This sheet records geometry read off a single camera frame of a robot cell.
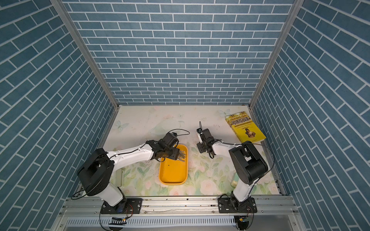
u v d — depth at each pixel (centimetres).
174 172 85
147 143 63
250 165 47
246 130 102
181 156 91
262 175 49
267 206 75
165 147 68
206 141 75
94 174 44
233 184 76
